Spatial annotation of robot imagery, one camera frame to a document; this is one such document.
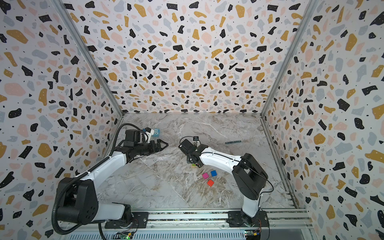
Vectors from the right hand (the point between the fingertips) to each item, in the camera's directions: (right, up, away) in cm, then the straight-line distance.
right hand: (191, 155), depth 88 cm
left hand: (-16, +7, -4) cm, 18 cm away
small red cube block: (+12, -16, -1) cm, 20 cm away
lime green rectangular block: (+1, -7, +4) cm, 8 cm away
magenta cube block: (+9, -13, +2) cm, 15 cm away
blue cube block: (+14, -11, +2) cm, 18 cm away
